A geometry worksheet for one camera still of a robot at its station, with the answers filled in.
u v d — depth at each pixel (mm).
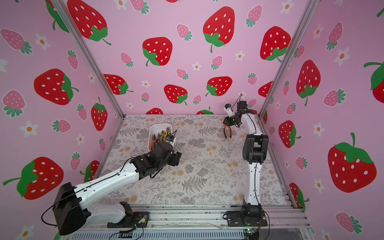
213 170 909
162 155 583
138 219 727
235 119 909
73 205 391
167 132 1049
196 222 734
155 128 1097
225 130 1045
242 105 873
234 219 731
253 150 636
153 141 1018
